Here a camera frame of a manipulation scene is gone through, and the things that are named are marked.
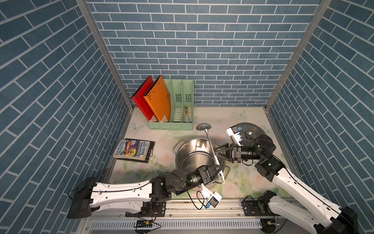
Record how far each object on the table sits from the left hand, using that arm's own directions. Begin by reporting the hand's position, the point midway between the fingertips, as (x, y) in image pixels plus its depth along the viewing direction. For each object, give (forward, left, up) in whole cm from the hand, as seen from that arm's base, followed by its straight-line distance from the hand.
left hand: (222, 163), depth 57 cm
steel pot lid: (+36, -29, -28) cm, 54 cm away
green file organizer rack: (+63, +20, -18) cm, 69 cm away
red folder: (+43, +44, -4) cm, 62 cm away
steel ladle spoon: (+16, +6, +2) cm, 18 cm away
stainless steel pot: (+19, +12, -30) cm, 37 cm away
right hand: (+4, +1, -1) cm, 4 cm away
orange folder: (+47, +34, -9) cm, 58 cm away
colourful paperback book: (+21, +49, -29) cm, 61 cm away
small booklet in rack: (+49, +16, -31) cm, 60 cm away
